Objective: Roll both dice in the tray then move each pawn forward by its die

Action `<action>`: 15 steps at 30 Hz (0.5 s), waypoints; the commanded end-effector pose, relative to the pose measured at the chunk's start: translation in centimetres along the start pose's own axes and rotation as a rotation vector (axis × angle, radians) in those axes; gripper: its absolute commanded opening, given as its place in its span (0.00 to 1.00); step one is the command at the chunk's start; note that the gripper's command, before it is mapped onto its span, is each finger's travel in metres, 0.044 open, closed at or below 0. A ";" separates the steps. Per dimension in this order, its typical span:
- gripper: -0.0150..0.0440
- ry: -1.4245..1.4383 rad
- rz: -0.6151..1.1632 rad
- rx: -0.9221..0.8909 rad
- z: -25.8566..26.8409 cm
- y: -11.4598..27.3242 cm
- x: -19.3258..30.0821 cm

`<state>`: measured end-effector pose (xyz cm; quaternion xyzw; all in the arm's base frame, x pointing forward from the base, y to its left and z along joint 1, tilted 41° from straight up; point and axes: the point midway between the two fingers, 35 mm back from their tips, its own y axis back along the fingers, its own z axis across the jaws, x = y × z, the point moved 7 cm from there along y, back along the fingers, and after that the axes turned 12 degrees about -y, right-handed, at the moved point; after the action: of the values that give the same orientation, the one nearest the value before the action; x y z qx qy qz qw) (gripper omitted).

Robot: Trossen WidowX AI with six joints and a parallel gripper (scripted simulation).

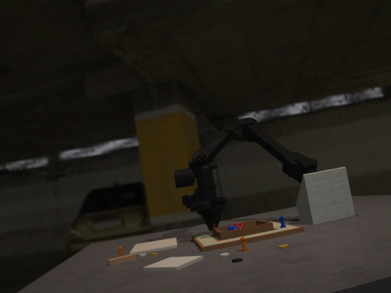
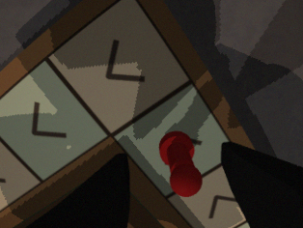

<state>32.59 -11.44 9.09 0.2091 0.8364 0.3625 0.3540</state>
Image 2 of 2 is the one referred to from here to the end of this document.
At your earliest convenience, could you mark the square board game track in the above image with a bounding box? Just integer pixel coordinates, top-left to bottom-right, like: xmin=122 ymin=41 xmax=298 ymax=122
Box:
xmin=0 ymin=0 xmax=250 ymax=228

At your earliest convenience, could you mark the brown wooden board border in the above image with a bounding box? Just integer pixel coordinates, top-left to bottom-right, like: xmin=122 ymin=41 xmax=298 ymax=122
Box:
xmin=0 ymin=0 xmax=256 ymax=228

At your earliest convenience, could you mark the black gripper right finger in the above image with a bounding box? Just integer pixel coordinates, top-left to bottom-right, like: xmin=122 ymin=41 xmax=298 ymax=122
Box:
xmin=221 ymin=142 xmax=303 ymax=228

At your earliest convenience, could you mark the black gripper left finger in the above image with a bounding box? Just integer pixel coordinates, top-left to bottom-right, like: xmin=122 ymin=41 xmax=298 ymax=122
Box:
xmin=24 ymin=153 xmax=131 ymax=228

